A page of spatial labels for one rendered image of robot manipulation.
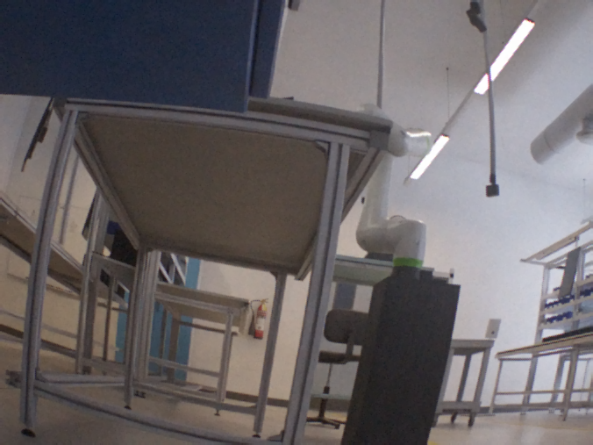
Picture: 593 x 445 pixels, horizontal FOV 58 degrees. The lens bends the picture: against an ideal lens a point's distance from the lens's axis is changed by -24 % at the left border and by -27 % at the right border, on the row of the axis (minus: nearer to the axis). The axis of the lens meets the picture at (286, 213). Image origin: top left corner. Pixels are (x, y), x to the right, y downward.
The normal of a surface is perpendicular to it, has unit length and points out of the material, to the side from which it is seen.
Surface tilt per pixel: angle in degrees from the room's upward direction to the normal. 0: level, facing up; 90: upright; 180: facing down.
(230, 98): 180
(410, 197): 90
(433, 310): 90
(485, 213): 90
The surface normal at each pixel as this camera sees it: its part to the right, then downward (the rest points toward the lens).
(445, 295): 0.11, -0.24
